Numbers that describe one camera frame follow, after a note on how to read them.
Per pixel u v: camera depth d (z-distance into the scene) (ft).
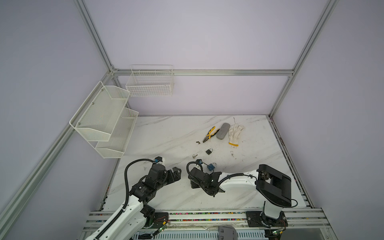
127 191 1.77
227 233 2.27
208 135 3.52
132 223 1.90
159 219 2.41
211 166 3.05
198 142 3.42
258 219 2.40
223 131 3.53
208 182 2.12
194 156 3.21
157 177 1.99
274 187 1.51
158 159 2.40
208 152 3.23
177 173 2.38
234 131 3.64
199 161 2.56
